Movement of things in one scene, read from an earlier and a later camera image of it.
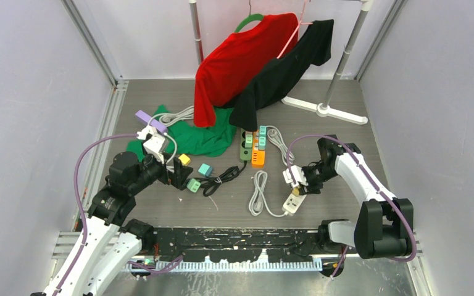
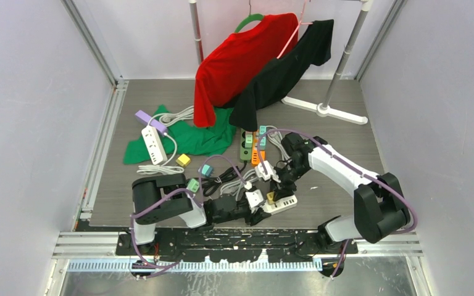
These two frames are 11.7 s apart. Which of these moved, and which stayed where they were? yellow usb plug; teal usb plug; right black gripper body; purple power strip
Moved: right black gripper body
Stayed: yellow usb plug; teal usb plug; purple power strip
